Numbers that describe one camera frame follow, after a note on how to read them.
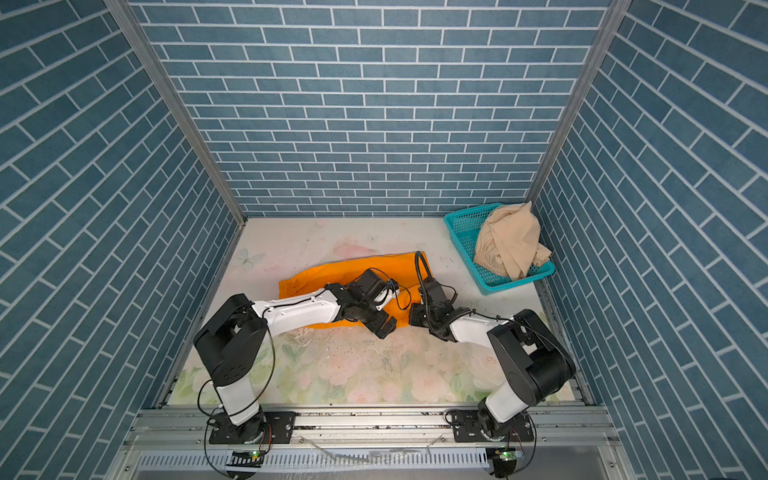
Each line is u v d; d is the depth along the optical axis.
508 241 0.99
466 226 1.14
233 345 0.47
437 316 0.72
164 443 0.76
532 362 0.46
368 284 0.71
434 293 0.74
